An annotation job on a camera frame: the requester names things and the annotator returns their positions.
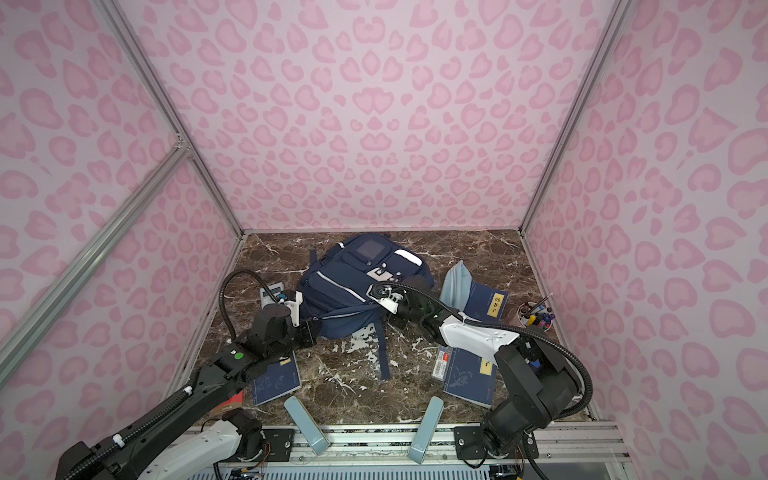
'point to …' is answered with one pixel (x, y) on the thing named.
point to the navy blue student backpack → (334, 286)
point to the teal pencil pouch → (456, 287)
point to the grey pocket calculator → (269, 294)
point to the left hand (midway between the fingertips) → (324, 320)
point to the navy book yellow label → (485, 303)
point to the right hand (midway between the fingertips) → (386, 297)
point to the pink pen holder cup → (532, 313)
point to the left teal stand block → (314, 438)
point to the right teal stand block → (424, 437)
